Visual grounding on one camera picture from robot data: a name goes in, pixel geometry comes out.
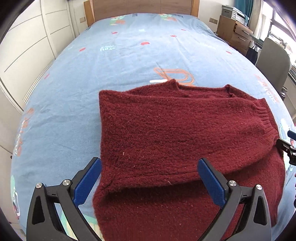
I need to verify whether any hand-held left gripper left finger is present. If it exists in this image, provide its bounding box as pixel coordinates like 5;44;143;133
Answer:
26;157;102;241

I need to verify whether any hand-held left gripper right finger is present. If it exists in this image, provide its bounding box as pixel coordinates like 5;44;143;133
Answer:
198;158;272;241

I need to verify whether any dark red knit sweater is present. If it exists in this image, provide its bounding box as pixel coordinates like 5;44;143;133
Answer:
92;79;286;241

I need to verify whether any grey chair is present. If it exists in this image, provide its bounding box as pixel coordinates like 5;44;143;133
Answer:
255;37;291;93

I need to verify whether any black bag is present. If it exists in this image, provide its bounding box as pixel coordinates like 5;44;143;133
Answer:
246;45;261;66

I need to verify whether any window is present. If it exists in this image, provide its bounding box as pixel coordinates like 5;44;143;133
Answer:
269;3;296;41

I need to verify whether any wooden drawer cabinet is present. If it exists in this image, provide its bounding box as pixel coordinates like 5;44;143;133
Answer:
217;15;254;56

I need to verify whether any bed with blue cartoon sheet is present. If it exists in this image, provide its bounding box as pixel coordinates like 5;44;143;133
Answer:
10;13;296;241

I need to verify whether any grey printer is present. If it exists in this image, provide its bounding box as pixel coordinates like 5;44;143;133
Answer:
221;6;249;24

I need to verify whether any teal curtain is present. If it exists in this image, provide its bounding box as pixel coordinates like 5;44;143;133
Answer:
233;0;255;18

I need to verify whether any white wardrobe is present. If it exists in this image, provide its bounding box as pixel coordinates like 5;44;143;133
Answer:
0;0;93;160

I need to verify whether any wooden headboard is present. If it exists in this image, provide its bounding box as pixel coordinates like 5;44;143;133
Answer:
84;0;200;28

